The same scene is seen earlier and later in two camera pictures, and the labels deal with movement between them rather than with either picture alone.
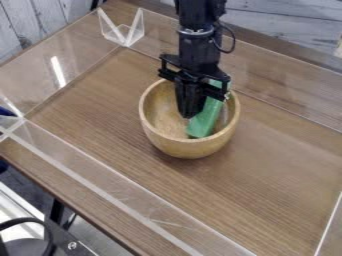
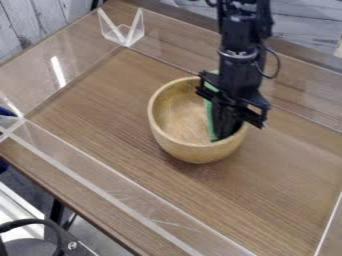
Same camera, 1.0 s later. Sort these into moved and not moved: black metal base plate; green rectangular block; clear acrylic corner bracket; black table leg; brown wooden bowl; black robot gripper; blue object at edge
Moved: black robot gripper; brown wooden bowl; green rectangular block
Not moved: black metal base plate; clear acrylic corner bracket; blue object at edge; black table leg
